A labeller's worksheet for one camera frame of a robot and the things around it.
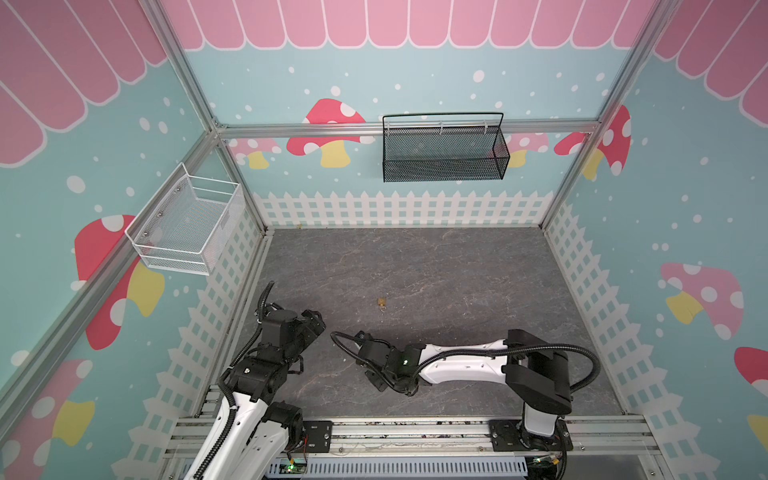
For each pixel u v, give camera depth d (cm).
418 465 71
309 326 68
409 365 59
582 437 76
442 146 94
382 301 100
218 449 44
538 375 45
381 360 62
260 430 62
